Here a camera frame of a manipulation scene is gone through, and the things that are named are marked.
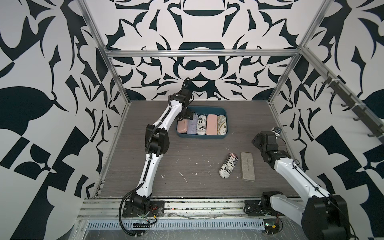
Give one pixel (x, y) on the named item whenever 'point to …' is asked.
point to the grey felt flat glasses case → (247, 166)
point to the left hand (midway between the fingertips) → (182, 114)
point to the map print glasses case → (221, 125)
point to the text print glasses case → (201, 128)
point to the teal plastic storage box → (204, 110)
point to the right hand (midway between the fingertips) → (261, 137)
